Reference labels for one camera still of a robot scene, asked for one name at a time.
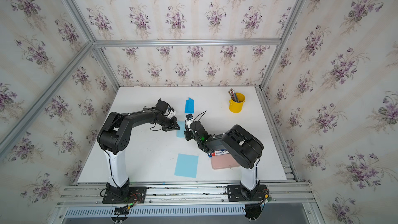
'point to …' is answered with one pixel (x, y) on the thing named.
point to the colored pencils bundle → (233, 95)
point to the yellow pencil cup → (236, 107)
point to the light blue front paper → (186, 165)
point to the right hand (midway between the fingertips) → (187, 127)
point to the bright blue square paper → (189, 106)
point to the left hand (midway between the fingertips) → (180, 128)
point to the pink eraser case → (223, 161)
